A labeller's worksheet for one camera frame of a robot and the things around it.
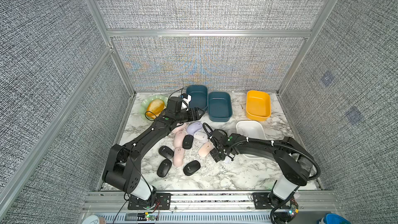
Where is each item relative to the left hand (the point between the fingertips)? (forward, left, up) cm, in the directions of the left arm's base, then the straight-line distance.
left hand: (203, 111), depth 82 cm
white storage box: (-1, -31, -19) cm, 36 cm away
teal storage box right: (+17, -13, -18) cm, 28 cm away
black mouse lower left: (-23, +22, -19) cm, 36 cm away
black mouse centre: (-8, +9, -18) cm, 22 cm away
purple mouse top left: (+2, +5, -18) cm, 19 cm away
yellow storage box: (+20, -42, -21) cm, 50 cm away
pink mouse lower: (-17, +14, -18) cm, 29 cm away
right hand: (-14, -7, -18) cm, 24 cm away
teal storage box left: (+33, +1, -20) cm, 38 cm away
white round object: (-44, +50, -15) cm, 68 cm away
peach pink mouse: (-13, -1, -18) cm, 23 cm away
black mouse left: (-14, +21, -19) cm, 31 cm away
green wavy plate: (+19, +39, -16) cm, 46 cm away
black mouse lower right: (-22, +7, -21) cm, 31 cm away
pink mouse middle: (-6, +15, -18) cm, 24 cm away
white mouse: (-6, +1, -16) cm, 17 cm away
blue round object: (-48, -49, -10) cm, 69 cm away
